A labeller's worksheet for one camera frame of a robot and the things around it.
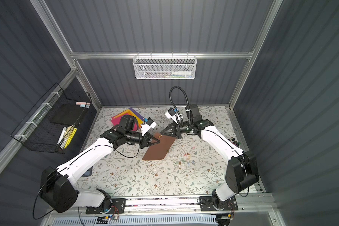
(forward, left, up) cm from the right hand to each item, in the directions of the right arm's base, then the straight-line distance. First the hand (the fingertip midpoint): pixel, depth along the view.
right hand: (164, 133), depth 71 cm
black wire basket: (+14, +60, +4) cm, 62 cm away
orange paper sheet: (+38, +33, -27) cm, 57 cm away
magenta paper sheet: (+30, +42, -27) cm, 59 cm away
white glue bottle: (+43, -10, +8) cm, 45 cm away
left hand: (-3, +4, -4) cm, 6 cm away
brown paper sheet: (-6, +2, -7) cm, 9 cm away
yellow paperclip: (-1, +2, 0) cm, 2 cm away
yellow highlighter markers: (-3, +47, +1) cm, 47 cm away
